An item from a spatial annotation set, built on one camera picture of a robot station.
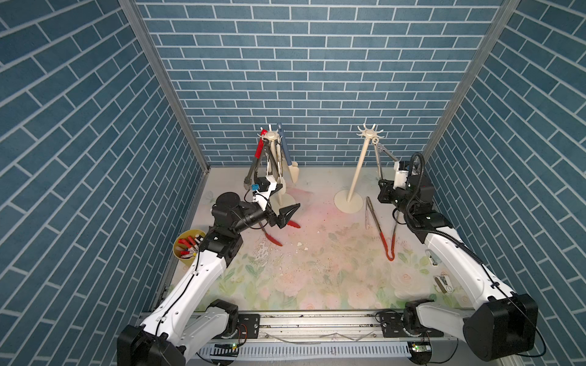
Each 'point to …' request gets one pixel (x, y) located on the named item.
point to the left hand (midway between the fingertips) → (295, 197)
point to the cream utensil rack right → (345, 200)
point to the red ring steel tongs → (257, 160)
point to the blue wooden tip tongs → (293, 168)
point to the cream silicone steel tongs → (281, 181)
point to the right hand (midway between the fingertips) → (383, 181)
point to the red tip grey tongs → (272, 239)
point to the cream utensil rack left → (286, 197)
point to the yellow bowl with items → (186, 245)
